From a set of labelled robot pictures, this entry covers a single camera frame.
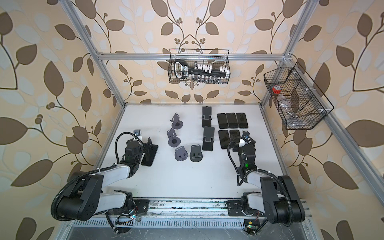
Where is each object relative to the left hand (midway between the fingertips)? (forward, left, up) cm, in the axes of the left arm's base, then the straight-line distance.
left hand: (142, 137), depth 89 cm
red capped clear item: (+23, -79, +20) cm, 85 cm away
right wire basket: (+7, -85, +24) cm, 89 cm away
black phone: (+23, -52, -11) cm, 58 cm away
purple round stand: (+4, -18, -10) cm, 21 cm away
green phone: (+22, -58, -9) cm, 63 cm away
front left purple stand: (-8, -24, -5) cm, 25 cm away
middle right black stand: (+2, -40, -2) cm, 40 cm away
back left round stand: (+15, -19, -6) cm, 24 cm away
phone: (+13, -60, -14) cm, 63 cm away
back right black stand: (+21, -39, -3) cm, 45 cm away
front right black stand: (-8, -33, -6) cm, 34 cm away
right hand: (0, -59, +2) cm, 59 cm away
